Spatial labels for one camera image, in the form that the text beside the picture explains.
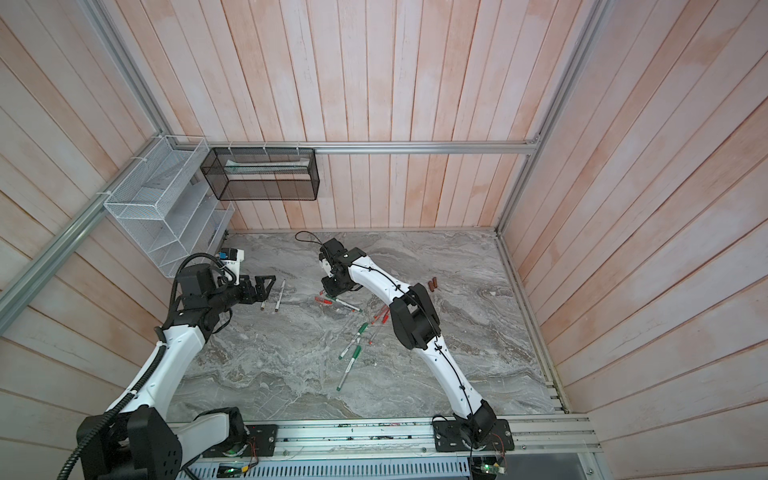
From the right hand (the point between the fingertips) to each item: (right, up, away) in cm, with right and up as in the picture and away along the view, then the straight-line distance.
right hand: (331, 289), depth 100 cm
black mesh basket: (-26, +41, +5) cm, 49 cm away
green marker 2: (+9, -18, -12) cm, 24 cm away
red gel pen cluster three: (+15, -14, -8) cm, 22 cm away
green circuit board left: (-20, -40, -30) cm, 54 cm away
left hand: (-17, +4, -18) cm, 25 cm away
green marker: (+11, -12, -7) cm, 18 cm away
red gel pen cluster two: (+19, -8, -4) cm, 21 cm away
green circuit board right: (+42, -40, -29) cm, 65 cm away
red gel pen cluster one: (+16, -9, -5) cm, 18 cm away
